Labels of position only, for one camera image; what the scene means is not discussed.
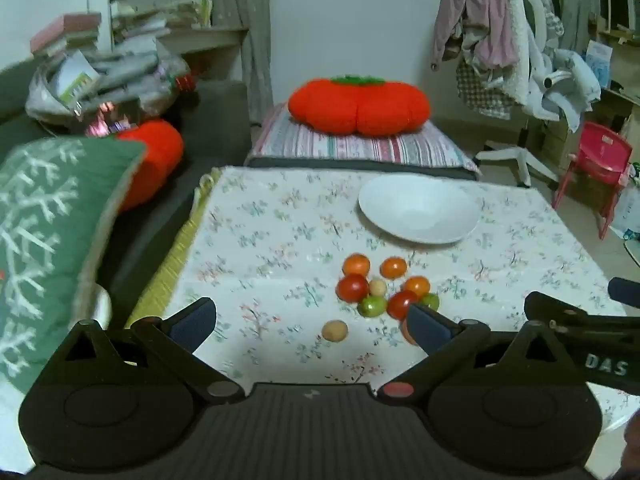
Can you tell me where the orange carrot plush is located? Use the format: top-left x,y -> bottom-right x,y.
116,120 -> 185,212

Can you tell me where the white ribbed plate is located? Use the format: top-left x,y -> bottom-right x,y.
358,175 -> 481,245

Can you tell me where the dark green cherry tomato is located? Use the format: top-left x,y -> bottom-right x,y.
357,295 -> 389,319

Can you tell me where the red cherry tomato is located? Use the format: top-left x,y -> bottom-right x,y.
386,290 -> 420,321
336,273 -> 370,304

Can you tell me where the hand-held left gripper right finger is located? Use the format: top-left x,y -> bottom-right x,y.
377,302 -> 582,404

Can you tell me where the grey sofa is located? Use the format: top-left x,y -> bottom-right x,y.
0,60 -> 252,311

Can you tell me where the pile of papers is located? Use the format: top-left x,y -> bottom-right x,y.
110,0 -> 213,42

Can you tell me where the red tomato plush cushion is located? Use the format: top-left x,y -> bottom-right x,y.
287,75 -> 431,137

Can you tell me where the striped cloth covered ottoman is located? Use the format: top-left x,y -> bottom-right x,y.
245,102 -> 482,182

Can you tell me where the wooden shelf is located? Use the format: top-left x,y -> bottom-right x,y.
595,0 -> 640,111

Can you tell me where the pink plastic child chair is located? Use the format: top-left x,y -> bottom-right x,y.
552,121 -> 634,241

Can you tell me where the white plastic bag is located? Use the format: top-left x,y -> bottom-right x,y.
610,161 -> 640,242

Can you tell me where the white shelf unit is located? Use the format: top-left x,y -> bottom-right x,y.
85,0 -> 251,82

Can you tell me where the pink garment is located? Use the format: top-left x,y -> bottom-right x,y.
432,0 -> 522,72

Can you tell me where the white office chair base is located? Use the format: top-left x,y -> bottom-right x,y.
475,125 -> 561,189

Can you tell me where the grey curtain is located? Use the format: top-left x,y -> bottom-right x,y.
207,0 -> 273,126

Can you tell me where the checkered cloth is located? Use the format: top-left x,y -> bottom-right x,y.
456,60 -> 517,121

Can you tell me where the yellow woven mat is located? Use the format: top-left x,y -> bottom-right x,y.
125,169 -> 222,331

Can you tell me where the plastic bag of papers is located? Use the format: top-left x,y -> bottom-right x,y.
25,49 -> 197,136

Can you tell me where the white fleece garment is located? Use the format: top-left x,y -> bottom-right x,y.
505,0 -> 602,131

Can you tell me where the green snowflake pillow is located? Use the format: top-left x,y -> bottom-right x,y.
0,137 -> 148,396

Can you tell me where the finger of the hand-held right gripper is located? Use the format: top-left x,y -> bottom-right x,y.
524,291 -> 640,333
608,277 -> 640,307

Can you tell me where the stack of books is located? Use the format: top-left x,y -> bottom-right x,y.
30,12 -> 103,58

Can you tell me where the floral tablecloth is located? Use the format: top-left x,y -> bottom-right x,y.
125,166 -> 640,433

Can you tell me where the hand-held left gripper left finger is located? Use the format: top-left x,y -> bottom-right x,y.
47,297 -> 246,404

